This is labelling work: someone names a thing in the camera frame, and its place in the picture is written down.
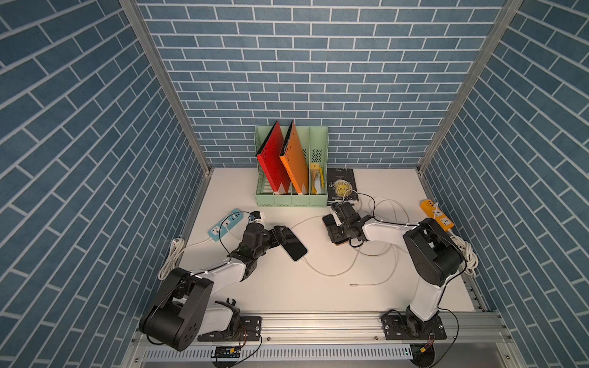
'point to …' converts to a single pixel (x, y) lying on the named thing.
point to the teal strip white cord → (177, 248)
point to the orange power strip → (435, 211)
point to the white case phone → (292, 244)
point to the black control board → (226, 352)
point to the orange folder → (293, 159)
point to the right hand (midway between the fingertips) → (336, 230)
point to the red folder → (268, 155)
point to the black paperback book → (341, 185)
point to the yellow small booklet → (317, 178)
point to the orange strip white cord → (465, 249)
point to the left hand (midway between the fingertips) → (285, 230)
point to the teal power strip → (221, 229)
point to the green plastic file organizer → (314, 143)
